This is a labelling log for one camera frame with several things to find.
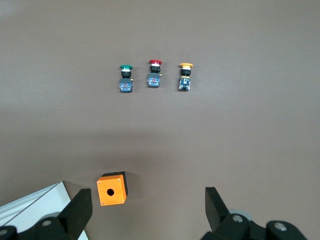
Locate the white drawer cabinet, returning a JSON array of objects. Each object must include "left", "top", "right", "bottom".
[{"left": 0, "top": 181, "right": 89, "bottom": 240}]

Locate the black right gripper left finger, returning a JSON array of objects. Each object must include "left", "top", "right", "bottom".
[{"left": 0, "top": 188, "right": 93, "bottom": 240}]

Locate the green mushroom push button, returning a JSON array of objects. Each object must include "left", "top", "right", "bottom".
[{"left": 118, "top": 64, "right": 136, "bottom": 93}]

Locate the orange button enclosure box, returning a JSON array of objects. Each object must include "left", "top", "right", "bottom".
[{"left": 96, "top": 171, "right": 129, "bottom": 207}]

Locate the yellow mushroom push button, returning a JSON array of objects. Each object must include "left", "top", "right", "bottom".
[{"left": 178, "top": 62, "right": 195, "bottom": 92}]

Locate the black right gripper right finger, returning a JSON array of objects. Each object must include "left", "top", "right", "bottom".
[{"left": 201, "top": 186, "right": 308, "bottom": 240}]

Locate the red mushroom push button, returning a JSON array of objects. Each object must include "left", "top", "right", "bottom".
[{"left": 146, "top": 59, "right": 163, "bottom": 88}]

